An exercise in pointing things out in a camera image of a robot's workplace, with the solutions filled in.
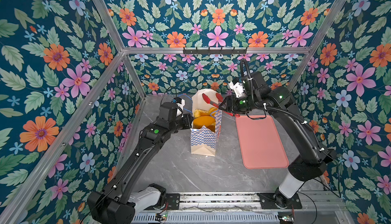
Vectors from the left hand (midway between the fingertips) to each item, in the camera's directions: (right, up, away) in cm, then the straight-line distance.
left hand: (196, 114), depth 71 cm
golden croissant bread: (+1, -5, +18) cm, 18 cm away
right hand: (+12, +4, -6) cm, 14 cm away
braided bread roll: (0, 0, +22) cm, 22 cm away
